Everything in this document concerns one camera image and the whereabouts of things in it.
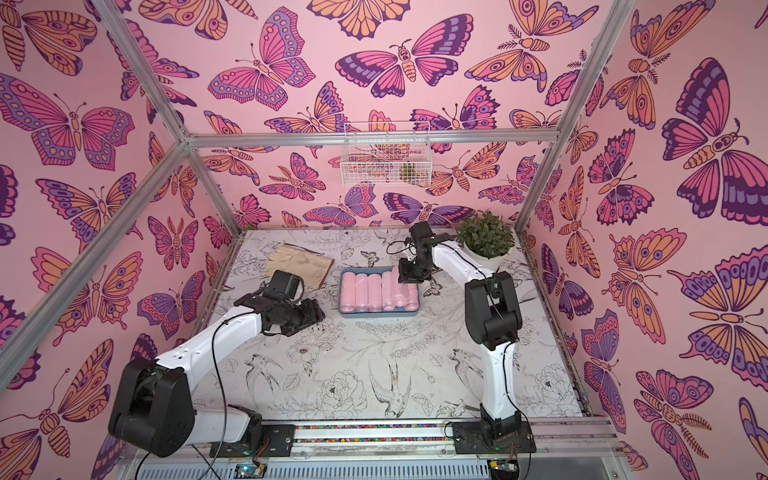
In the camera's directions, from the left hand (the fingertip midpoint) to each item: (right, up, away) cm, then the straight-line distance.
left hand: (321, 315), depth 87 cm
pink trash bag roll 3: (+15, +5, +11) cm, 19 cm away
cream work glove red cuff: (-8, +14, +22) cm, 27 cm away
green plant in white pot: (+50, +23, +4) cm, 55 cm away
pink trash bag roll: (+6, +5, +11) cm, 14 cm away
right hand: (+22, +9, +9) cm, 25 cm away
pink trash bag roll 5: (+23, +6, +6) cm, 25 cm away
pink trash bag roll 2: (+11, +6, +10) cm, 16 cm away
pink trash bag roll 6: (+27, +4, +9) cm, 29 cm away
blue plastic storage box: (+23, -1, +9) cm, 25 cm away
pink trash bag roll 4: (+19, +4, +9) cm, 22 cm away
